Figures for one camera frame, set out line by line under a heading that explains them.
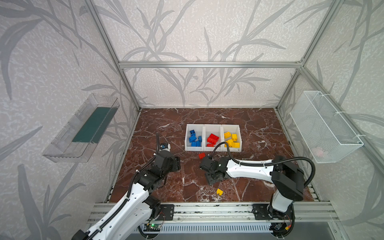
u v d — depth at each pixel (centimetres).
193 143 96
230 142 96
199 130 104
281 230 72
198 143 97
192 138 99
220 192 80
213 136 101
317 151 72
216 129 105
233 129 103
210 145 98
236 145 93
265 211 73
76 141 63
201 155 94
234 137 100
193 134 102
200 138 98
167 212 74
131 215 57
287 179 44
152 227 71
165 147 71
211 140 99
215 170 62
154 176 57
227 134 102
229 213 75
